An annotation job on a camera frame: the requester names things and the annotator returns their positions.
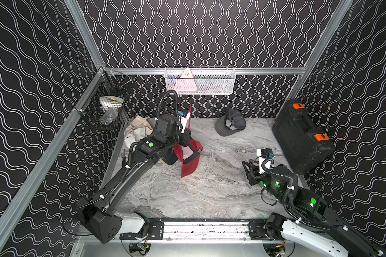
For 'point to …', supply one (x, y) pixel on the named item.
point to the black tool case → (295, 133)
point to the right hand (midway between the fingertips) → (246, 160)
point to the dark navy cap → (169, 155)
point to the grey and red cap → (231, 122)
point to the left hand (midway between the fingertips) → (188, 126)
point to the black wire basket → (88, 108)
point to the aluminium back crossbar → (206, 70)
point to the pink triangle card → (186, 82)
